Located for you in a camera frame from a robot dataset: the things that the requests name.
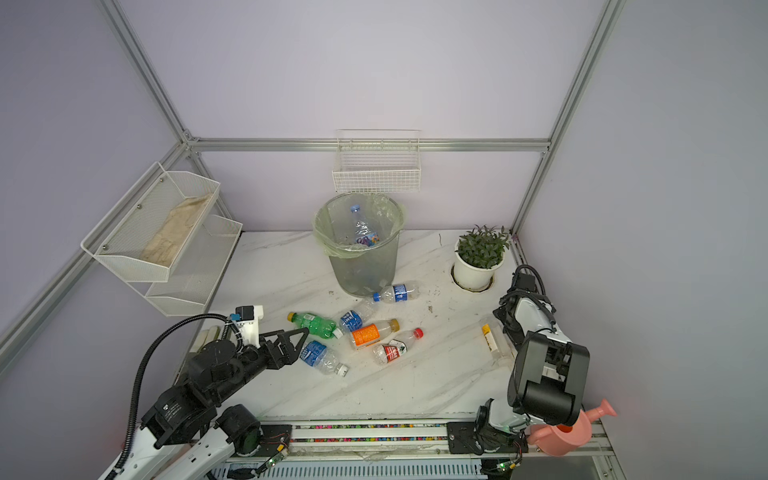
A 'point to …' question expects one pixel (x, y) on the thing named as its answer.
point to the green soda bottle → (317, 326)
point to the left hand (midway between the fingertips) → (296, 335)
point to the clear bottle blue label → (316, 355)
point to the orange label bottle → (368, 335)
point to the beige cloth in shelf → (162, 247)
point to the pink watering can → (561, 440)
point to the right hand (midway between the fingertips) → (510, 326)
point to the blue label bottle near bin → (397, 293)
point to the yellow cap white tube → (490, 340)
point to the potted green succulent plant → (477, 254)
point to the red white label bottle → (396, 347)
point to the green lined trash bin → (360, 270)
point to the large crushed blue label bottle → (364, 234)
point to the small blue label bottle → (351, 321)
